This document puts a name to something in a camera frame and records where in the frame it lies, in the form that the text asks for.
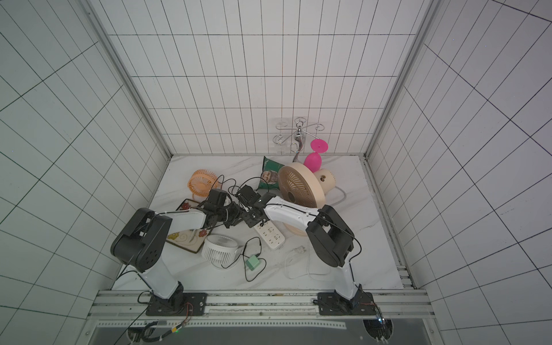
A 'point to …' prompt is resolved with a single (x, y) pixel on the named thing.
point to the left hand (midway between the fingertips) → (245, 218)
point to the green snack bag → (270, 164)
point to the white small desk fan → (222, 251)
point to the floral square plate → (190, 239)
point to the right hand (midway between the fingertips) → (245, 218)
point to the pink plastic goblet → (313, 160)
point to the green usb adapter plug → (251, 262)
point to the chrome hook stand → (298, 133)
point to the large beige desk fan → (305, 186)
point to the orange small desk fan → (200, 182)
